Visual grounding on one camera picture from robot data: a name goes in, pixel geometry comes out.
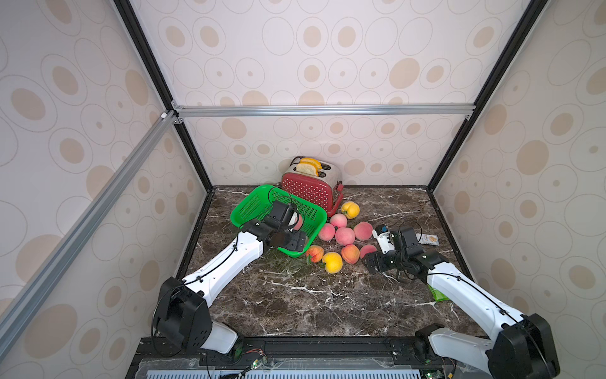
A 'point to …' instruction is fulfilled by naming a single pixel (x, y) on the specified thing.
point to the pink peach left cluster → (327, 232)
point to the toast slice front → (306, 169)
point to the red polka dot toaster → (327, 188)
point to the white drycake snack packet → (428, 239)
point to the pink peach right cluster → (363, 230)
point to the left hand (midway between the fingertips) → (300, 236)
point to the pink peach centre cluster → (345, 235)
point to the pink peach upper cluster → (338, 220)
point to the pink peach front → (299, 224)
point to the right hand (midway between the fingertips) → (373, 258)
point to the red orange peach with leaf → (316, 252)
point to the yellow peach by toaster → (350, 209)
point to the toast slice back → (316, 165)
